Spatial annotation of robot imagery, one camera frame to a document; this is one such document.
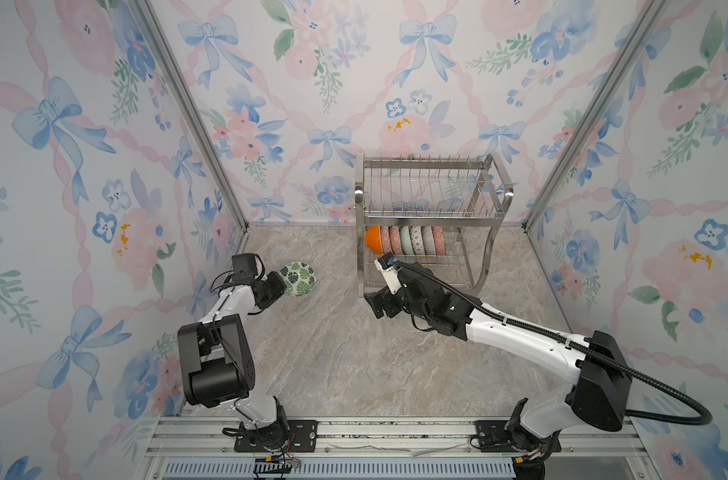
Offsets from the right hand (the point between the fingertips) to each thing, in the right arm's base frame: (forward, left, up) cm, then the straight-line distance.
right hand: (378, 284), depth 79 cm
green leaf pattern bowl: (+12, +26, -15) cm, 32 cm away
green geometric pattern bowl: (+24, -13, -9) cm, 29 cm away
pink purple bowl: (+24, -3, -9) cm, 25 cm away
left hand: (+8, +29, -12) cm, 32 cm away
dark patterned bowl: (+24, -6, -9) cm, 26 cm away
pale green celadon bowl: (+24, -10, -9) cm, 27 cm away
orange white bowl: (+25, +2, -10) cm, 27 cm away
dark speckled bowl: (+24, -21, -9) cm, 33 cm away
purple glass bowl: (+24, -17, -9) cm, 31 cm away
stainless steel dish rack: (+37, -22, -8) cm, 44 cm away
